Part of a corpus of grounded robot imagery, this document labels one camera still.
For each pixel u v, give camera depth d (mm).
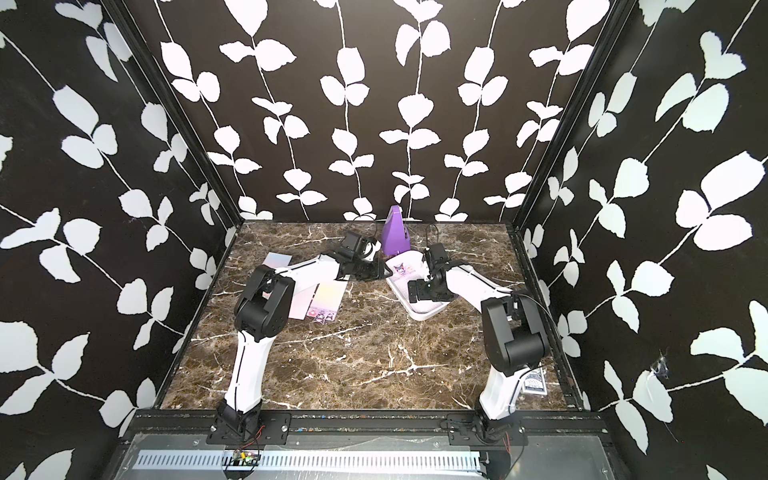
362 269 881
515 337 489
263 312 573
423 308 929
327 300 982
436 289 816
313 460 702
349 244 837
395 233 1045
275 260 1082
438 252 784
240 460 716
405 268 1041
